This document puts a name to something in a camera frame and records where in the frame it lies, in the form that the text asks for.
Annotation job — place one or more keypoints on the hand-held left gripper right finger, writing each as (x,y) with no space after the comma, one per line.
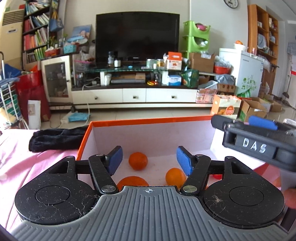
(183,162)

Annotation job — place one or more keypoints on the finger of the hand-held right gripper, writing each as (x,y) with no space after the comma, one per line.
(219,121)
(263,122)

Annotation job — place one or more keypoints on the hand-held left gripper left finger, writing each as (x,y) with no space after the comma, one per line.
(115,160)

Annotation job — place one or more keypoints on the orange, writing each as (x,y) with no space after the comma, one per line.
(133,182)
(174,176)
(138,161)

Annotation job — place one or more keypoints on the orange cardboard box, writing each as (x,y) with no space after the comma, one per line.
(150,134)

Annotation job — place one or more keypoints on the person's right hand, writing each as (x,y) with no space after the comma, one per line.
(291,198)

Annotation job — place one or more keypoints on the orange printed carton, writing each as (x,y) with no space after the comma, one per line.
(225,107)

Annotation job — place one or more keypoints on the open cardboard box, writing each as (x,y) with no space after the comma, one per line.
(253,110)

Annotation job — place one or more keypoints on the small red fruit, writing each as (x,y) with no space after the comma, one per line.
(217,176)

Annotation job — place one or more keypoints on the red basin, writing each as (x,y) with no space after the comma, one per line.
(222,70)

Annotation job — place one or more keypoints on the green snack bag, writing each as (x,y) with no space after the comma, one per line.
(190,78)

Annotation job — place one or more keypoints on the white fridge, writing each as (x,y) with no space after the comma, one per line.
(242,71)

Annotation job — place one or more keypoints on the blue cloth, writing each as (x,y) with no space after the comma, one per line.
(78,117)

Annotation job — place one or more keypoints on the blue tissue box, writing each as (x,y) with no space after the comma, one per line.
(174,81)

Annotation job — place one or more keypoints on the black cloth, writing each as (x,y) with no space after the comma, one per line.
(57,139)

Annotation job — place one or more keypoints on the brown cardboard box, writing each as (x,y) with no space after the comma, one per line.
(202,62)

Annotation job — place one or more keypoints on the white TV stand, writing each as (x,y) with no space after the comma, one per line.
(134,95)

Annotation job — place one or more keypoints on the orange and white carton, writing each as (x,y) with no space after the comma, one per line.
(174,60)

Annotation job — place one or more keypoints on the pink floral blanket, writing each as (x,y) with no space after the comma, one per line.
(34,166)

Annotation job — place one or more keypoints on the green stacked bins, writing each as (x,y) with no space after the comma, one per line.
(196,37)

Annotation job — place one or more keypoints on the wooden shelf unit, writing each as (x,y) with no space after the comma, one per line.
(262,34)

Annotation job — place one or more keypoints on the white paper bag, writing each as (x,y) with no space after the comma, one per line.
(34,114)

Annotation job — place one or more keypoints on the white jar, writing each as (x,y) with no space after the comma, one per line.
(117,63)

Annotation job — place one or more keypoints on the dark glass jar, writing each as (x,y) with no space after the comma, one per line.
(111,59)

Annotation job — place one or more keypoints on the white glass door cabinet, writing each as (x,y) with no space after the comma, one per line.
(56,78)

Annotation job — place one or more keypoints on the red bag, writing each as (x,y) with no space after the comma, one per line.
(32,90)

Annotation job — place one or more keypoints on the black television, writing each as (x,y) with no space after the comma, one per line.
(137,37)

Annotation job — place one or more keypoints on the blue plastic basket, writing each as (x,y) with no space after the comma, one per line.
(69,48)

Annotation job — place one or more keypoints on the bookshelf with books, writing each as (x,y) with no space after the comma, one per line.
(34,34)

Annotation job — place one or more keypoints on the standing air conditioner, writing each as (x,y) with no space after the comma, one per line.
(11,39)

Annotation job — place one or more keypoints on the wall clock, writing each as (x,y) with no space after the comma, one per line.
(231,2)

